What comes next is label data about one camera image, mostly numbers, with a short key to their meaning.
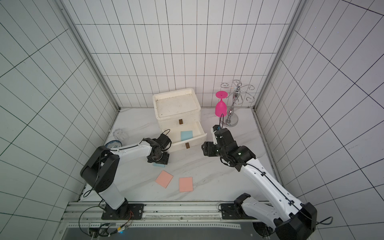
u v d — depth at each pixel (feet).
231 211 2.32
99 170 1.53
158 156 2.53
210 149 2.14
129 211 2.34
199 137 2.81
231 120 3.70
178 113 2.81
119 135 3.08
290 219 1.23
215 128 2.23
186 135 3.05
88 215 2.20
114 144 3.11
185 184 2.69
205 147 2.19
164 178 2.75
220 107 3.13
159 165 2.78
